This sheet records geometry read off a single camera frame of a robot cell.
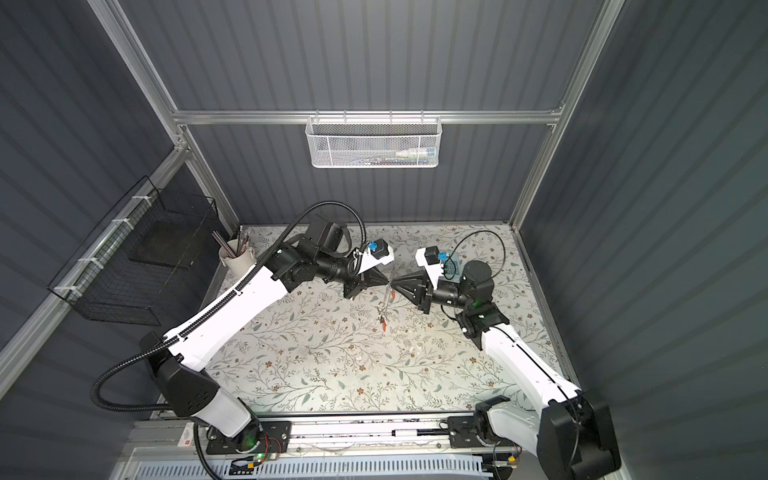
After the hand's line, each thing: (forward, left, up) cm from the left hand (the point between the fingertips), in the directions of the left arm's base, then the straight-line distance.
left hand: (386, 277), depth 70 cm
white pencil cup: (+27, +50, -21) cm, 60 cm away
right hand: (-2, -3, -1) cm, 4 cm away
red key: (-3, -1, -3) cm, 5 cm away
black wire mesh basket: (+6, +63, -1) cm, 63 cm away
